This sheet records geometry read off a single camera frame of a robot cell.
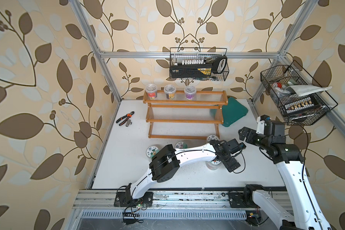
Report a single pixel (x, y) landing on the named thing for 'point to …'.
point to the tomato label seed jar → (213, 165)
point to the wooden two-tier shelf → (181, 118)
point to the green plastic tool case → (233, 111)
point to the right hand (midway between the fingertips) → (247, 133)
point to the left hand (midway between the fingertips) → (233, 162)
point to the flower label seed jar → (181, 144)
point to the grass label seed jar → (212, 137)
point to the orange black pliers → (128, 116)
